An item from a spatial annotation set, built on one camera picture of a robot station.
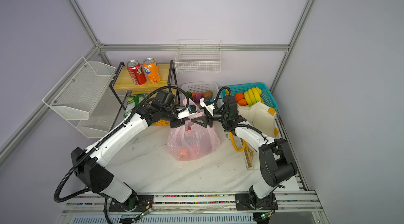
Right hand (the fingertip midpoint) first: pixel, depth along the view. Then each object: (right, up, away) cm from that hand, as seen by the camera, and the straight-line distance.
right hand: (193, 116), depth 76 cm
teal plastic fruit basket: (+50, +12, +35) cm, 62 cm away
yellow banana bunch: (+39, +12, +31) cm, 51 cm away
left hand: (-4, -1, +2) cm, 5 cm away
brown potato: (+8, +14, +37) cm, 40 cm away
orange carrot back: (-3, +14, +38) cm, 40 cm away
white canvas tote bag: (+37, -1, +13) cm, 39 cm away
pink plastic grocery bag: (-1, -13, +4) cm, 14 cm away
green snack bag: (-36, +8, +13) cm, 39 cm away
